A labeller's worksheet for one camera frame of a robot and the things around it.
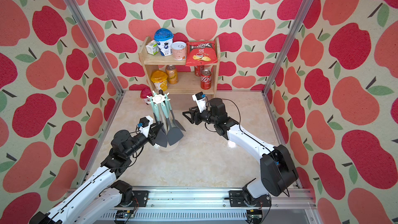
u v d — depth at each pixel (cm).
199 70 96
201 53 75
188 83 98
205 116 69
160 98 64
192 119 71
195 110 72
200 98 69
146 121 61
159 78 86
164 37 74
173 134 81
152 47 77
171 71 89
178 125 94
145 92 108
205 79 86
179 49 73
